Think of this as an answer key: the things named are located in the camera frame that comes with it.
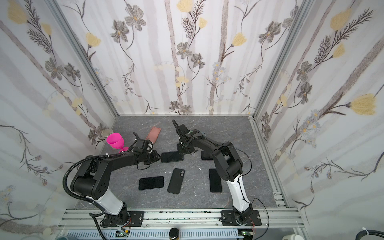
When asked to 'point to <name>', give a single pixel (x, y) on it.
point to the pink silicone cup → (116, 140)
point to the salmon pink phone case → (153, 134)
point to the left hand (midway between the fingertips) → (158, 153)
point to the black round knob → (174, 233)
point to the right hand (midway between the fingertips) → (178, 147)
